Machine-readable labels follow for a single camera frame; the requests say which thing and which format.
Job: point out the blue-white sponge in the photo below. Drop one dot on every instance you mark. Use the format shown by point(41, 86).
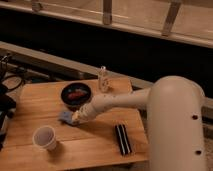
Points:
point(66, 117)

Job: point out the clear glass bottle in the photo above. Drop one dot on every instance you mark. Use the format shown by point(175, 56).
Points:
point(103, 80)

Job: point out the white paper cup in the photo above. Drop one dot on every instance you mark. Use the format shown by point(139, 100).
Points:
point(45, 137)

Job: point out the black bowl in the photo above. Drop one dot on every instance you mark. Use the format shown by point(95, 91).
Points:
point(72, 88)

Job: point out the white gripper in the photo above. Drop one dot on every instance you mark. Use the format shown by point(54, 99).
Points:
point(84, 113)

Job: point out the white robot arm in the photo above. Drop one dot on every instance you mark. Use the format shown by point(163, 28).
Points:
point(175, 132)

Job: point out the red sausage in bowl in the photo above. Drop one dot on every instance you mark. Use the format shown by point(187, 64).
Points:
point(76, 95)

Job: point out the black striped rectangular block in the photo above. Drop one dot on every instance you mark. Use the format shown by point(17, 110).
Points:
point(122, 138)

